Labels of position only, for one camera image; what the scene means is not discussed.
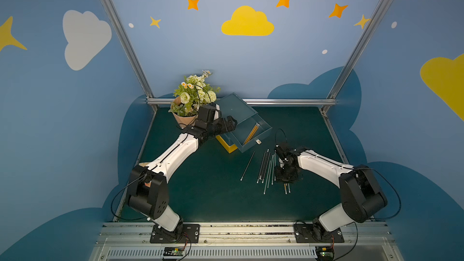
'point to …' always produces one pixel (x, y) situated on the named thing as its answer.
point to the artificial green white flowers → (194, 92)
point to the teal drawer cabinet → (234, 106)
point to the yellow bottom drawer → (229, 148)
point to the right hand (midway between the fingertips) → (281, 178)
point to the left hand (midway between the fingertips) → (230, 121)
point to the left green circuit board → (173, 251)
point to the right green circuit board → (324, 253)
